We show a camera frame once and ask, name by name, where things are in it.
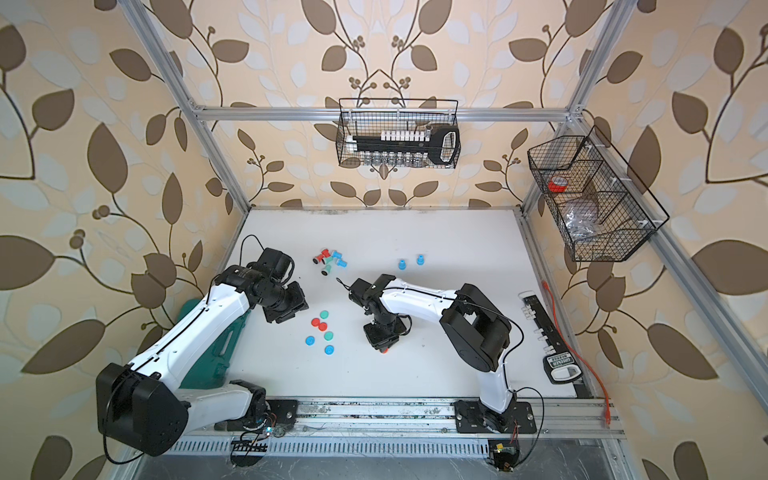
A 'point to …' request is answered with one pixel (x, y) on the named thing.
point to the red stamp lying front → (317, 259)
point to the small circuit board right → (504, 453)
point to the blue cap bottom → (329, 350)
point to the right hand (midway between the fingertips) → (383, 347)
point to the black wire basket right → (602, 209)
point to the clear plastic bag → (581, 219)
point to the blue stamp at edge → (342, 263)
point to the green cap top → (324, 314)
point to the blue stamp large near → (336, 254)
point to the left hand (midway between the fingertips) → (301, 304)
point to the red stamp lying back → (326, 253)
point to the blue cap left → (310, 340)
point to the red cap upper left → (315, 322)
